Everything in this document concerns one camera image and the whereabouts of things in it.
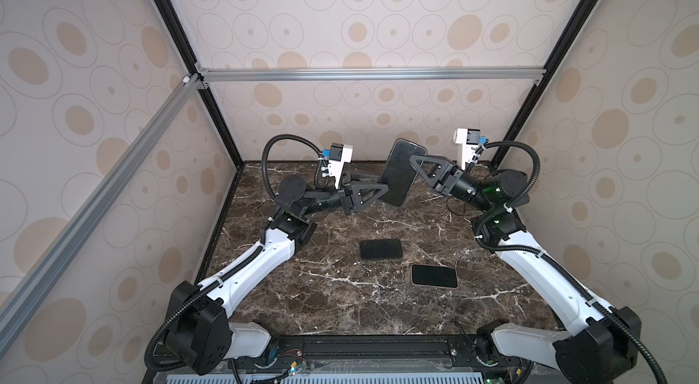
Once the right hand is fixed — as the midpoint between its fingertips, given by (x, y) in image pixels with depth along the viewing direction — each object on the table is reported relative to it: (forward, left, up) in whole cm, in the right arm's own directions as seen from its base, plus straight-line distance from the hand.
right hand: (411, 165), depth 57 cm
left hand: (-5, +5, -3) cm, 8 cm away
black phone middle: (+4, +3, -45) cm, 45 cm away
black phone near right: (-6, -13, -46) cm, 48 cm away
